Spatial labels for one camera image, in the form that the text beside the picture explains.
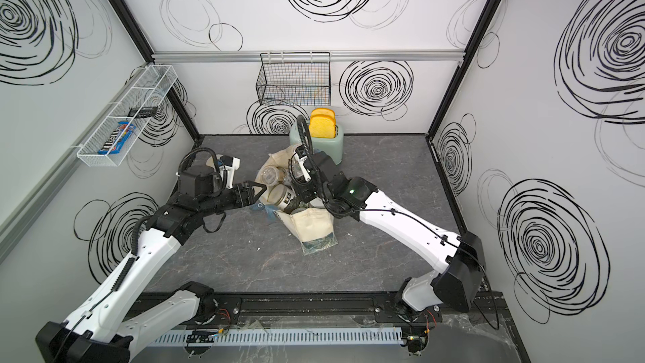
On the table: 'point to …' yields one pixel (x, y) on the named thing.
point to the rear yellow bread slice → (322, 111)
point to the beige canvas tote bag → (313, 228)
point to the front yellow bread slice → (321, 126)
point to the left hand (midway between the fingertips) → (259, 189)
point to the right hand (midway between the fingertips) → (304, 176)
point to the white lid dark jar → (280, 196)
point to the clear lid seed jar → (272, 176)
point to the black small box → (144, 112)
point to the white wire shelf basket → (149, 92)
